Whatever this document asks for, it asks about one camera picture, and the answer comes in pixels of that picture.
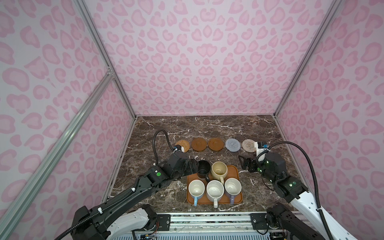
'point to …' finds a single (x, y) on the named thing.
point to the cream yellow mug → (219, 170)
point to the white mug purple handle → (232, 187)
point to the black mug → (203, 168)
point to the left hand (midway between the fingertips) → (195, 163)
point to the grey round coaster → (232, 145)
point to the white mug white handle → (215, 191)
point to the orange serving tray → (204, 199)
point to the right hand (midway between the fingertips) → (246, 155)
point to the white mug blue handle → (196, 188)
